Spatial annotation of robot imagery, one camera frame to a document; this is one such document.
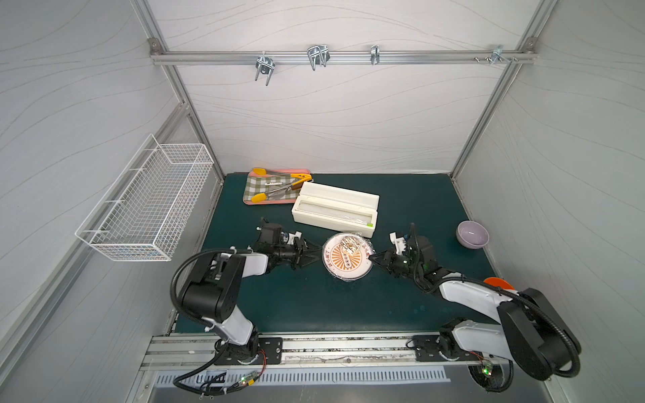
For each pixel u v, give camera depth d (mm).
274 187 1137
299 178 1156
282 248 805
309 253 822
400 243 810
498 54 766
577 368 383
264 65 796
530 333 422
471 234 985
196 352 745
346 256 843
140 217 672
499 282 832
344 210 1048
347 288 858
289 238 867
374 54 783
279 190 1083
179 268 443
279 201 1083
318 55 766
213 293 459
